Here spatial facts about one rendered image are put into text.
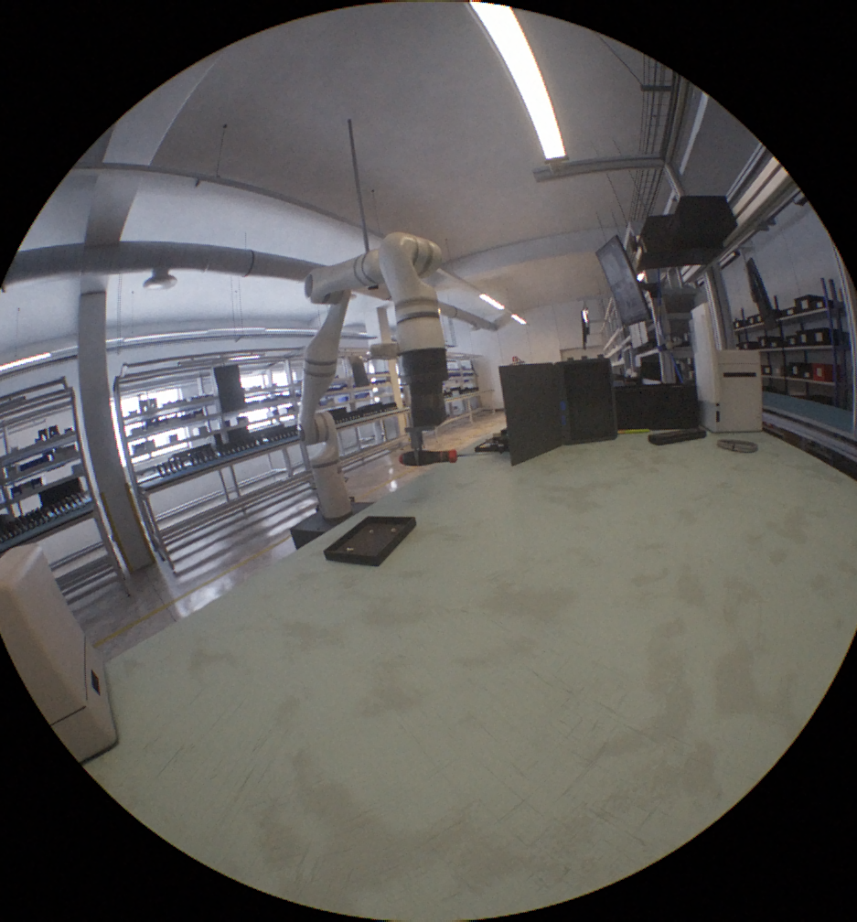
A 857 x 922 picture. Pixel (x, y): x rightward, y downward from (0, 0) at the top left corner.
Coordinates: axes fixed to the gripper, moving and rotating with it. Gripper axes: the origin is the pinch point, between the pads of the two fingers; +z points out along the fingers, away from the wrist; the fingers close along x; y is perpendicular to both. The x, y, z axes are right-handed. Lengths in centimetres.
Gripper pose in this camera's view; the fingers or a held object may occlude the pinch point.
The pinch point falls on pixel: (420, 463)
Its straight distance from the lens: 52.0
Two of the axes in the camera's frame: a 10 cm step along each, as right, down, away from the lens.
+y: 9.7, -0.6, -2.3
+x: 2.1, -2.5, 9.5
